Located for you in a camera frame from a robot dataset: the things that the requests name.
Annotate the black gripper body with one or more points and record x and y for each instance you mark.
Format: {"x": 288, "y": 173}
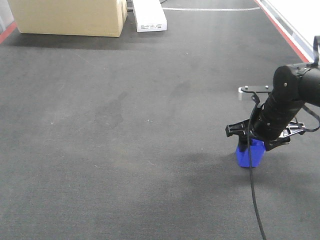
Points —
{"x": 236, "y": 128}

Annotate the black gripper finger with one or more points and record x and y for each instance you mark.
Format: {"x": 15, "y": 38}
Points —
{"x": 242, "y": 145}

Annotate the blue plastic box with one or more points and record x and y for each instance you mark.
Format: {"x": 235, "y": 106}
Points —
{"x": 257, "y": 156}

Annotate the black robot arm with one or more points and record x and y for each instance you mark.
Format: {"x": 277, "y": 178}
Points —
{"x": 285, "y": 82}

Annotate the dark grey belt conveyor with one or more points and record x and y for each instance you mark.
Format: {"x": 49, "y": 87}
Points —
{"x": 125, "y": 150}

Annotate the long white carton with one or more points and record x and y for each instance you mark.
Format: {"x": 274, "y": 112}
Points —
{"x": 149, "y": 15}

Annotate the large cardboard box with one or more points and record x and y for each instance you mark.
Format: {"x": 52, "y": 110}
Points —
{"x": 67, "y": 17}

